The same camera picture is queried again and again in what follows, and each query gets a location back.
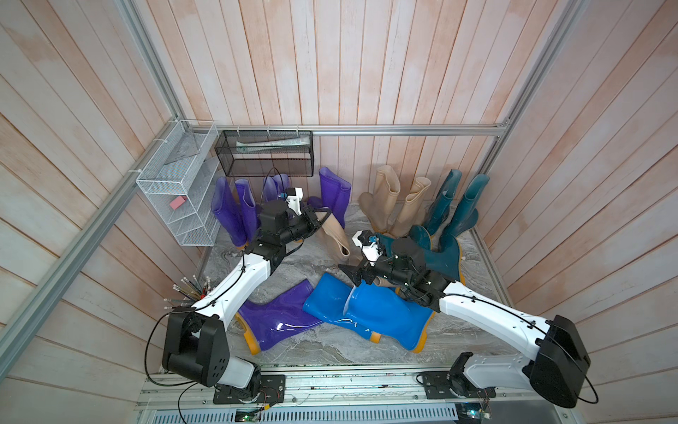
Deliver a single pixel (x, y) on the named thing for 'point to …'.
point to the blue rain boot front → (377, 310)
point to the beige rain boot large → (335, 230)
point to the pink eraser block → (178, 201)
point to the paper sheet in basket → (252, 147)
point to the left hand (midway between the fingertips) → (333, 214)
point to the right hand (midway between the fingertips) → (348, 252)
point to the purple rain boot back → (335, 195)
